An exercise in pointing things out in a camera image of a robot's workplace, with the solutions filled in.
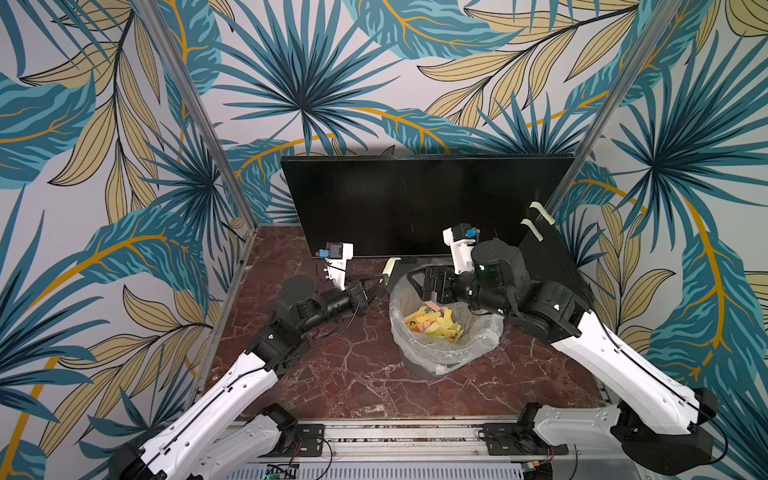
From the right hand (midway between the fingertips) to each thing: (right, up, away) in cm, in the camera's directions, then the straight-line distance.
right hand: (421, 273), depth 62 cm
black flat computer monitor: (-5, +21, +42) cm, 47 cm away
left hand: (-7, -2, 0) cm, 7 cm away
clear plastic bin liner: (+13, -12, +1) cm, 18 cm away
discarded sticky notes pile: (+7, -15, +26) cm, 31 cm away
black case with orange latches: (+49, +2, +40) cm, 63 cm away
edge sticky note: (+30, +11, +14) cm, 35 cm away
